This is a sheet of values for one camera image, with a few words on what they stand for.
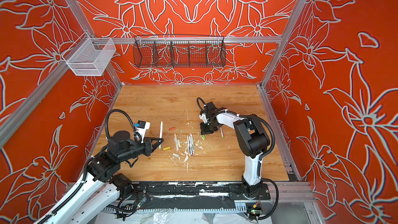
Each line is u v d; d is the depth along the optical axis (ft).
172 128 3.12
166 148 2.80
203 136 3.01
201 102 2.69
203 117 2.94
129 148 1.87
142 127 2.08
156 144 2.24
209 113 2.55
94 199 1.84
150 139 2.07
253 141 1.65
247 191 2.12
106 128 1.70
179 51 3.27
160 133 2.29
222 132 3.03
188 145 2.87
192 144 2.88
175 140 2.95
